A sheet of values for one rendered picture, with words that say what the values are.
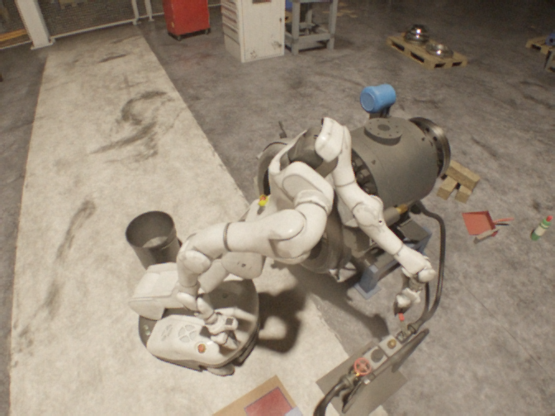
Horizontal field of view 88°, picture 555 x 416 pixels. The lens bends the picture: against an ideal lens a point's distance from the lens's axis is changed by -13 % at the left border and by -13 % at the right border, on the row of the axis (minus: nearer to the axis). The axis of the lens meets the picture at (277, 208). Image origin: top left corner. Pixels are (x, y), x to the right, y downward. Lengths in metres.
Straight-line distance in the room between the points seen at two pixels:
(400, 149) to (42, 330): 2.42
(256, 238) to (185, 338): 1.00
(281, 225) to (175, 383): 1.43
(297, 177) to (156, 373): 1.53
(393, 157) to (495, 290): 1.27
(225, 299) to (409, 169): 1.21
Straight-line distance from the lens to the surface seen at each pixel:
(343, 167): 1.14
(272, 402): 1.42
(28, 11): 8.41
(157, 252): 2.09
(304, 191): 0.82
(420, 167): 1.96
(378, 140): 1.83
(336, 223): 1.47
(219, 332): 1.34
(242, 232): 0.80
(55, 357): 2.36
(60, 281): 2.65
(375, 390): 1.98
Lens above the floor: 1.86
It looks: 45 degrees down
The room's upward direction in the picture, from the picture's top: straight up
